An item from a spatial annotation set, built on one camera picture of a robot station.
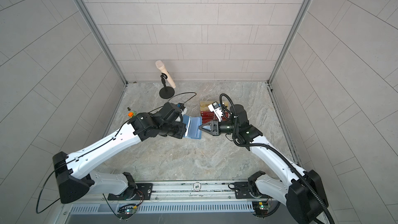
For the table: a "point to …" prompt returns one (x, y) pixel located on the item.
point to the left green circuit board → (126, 212)
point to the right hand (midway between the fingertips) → (201, 131)
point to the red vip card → (208, 116)
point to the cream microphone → (161, 65)
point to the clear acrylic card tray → (225, 108)
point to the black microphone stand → (167, 92)
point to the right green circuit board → (261, 208)
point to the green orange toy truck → (131, 114)
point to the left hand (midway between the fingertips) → (190, 130)
